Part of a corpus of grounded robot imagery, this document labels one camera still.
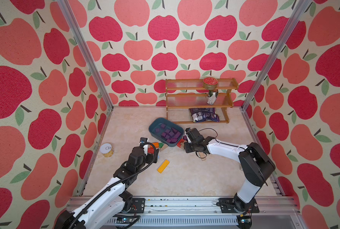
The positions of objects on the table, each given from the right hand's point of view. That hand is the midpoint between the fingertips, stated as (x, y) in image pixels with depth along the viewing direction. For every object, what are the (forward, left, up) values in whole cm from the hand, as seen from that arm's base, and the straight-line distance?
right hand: (187, 148), depth 93 cm
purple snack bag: (+27, -9, +4) cm, 29 cm away
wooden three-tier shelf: (+44, 0, +2) cm, 44 cm away
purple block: (+6, +9, -2) cm, 12 cm away
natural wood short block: (+1, +4, 0) cm, 4 cm away
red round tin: (+32, -12, +29) cm, 45 cm away
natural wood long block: (-11, -7, +12) cm, 18 cm away
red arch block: (+3, +6, 0) cm, 6 cm away
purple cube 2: (+14, +15, -1) cm, 20 cm away
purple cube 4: (+5, +13, 0) cm, 14 cm away
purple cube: (+14, +23, -1) cm, 26 cm away
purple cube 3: (+10, +17, -1) cm, 20 cm away
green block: (+1, +18, -1) cm, 18 cm away
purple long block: (+18, +19, -1) cm, 26 cm away
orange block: (+1, +21, -1) cm, 21 cm away
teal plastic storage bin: (+13, +8, 0) cm, 16 cm away
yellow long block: (-13, +14, -3) cm, 19 cm away
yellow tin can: (-8, +52, +2) cm, 52 cm away
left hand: (-9, +21, +10) cm, 25 cm away
